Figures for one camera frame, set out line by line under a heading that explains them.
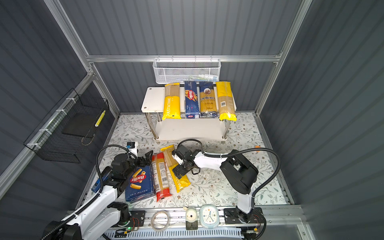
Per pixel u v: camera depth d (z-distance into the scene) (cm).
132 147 71
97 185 82
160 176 85
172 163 90
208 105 74
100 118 80
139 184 78
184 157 71
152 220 72
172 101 76
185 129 102
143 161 76
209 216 72
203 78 92
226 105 73
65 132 71
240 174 50
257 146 101
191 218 68
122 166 63
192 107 70
